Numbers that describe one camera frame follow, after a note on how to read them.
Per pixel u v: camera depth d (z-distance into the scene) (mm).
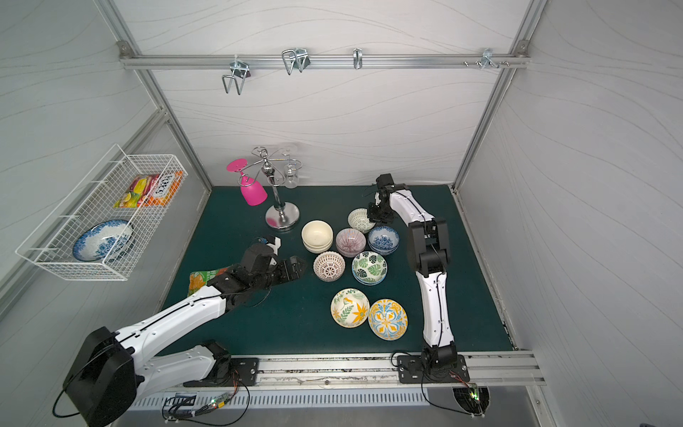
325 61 777
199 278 883
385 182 875
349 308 842
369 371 753
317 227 980
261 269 641
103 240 629
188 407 690
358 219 1072
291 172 1032
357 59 790
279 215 1080
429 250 615
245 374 735
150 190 730
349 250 967
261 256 633
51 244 557
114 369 387
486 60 771
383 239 1007
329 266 934
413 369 734
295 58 759
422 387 726
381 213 914
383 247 963
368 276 906
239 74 794
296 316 840
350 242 984
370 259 931
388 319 822
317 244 953
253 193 975
